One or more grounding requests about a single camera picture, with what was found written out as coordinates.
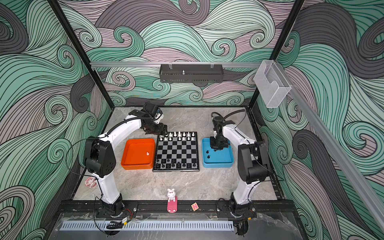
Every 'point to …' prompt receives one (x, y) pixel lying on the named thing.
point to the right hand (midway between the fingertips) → (215, 147)
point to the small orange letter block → (194, 206)
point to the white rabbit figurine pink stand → (172, 204)
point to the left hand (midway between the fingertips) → (162, 130)
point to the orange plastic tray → (138, 154)
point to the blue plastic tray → (218, 159)
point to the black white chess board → (176, 152)
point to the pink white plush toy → (91, 182)
